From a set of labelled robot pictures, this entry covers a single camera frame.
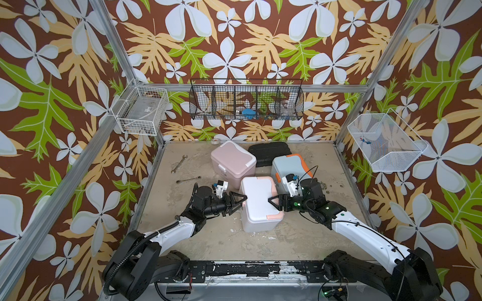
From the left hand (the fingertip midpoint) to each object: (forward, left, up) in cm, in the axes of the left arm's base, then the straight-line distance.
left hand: (246, 199), depth 77 cm
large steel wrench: (+31, +40, -18) cm, 54 cm away
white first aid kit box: (-6, -5, 0) cm, 8 cm away
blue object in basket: (+42, -2, +12) cm, 43 cm away
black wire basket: (+52, 0, +13) cm, 54 cm away
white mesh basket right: (+22, -63, +11) cm, 68 cm away
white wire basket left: (+36, +49, +18) cm, 64 cm away
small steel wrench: (+18, +37, -17) cm, 44 cm away
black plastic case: (+38, -12, -14) cm, 42 cm away
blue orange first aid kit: (+20, -22, -2) cm, 30 cm away
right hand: (+1, -11, -3) cm, 12 cm away
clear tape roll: (+49, +19, -16) cm, 55 cm away
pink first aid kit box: (+21, +7, -2) cm, 22 cm away
